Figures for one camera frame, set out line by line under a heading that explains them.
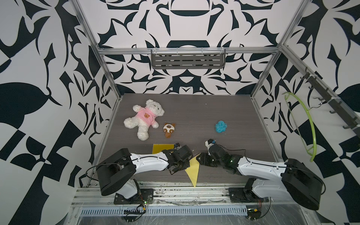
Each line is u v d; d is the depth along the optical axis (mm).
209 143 794
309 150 673
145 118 960
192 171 820
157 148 919
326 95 602
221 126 988
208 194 758
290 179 430
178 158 659
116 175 430
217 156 662
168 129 965
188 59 984
